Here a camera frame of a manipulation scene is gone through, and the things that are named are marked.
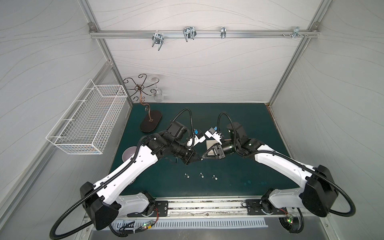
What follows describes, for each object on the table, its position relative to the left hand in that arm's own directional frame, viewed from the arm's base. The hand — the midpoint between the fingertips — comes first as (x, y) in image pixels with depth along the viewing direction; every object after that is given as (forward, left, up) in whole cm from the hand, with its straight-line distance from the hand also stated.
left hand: (200, 159), depth 66 cm
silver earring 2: (0, -2, -23) cm, 23 cm away
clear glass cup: (+45, +28, -3) cm, 53 cm away
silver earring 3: (0, -9, -23) cm, 25 cm away
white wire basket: (+12, +53, +8) cm, 55 cm away
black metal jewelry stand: (+36, +38, -22) cm, 57 cm away
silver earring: (0, +7, -23) cm, 24 cm away
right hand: (+2, -1, -1) cm, 2 cm away
